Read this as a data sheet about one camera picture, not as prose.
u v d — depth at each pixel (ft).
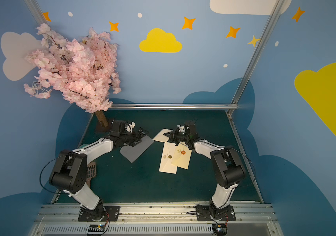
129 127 2.83
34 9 2.27
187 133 2.46
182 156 3.17
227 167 1.60
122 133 2.50
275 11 2.32
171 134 2.71
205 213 2.43
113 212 2.46
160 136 2.88
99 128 3.62
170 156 3.14
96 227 2.40
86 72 2.41
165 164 3.05
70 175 1.53
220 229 2.40
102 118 3.41
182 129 2.94
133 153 3.12
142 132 2.74
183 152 3.22
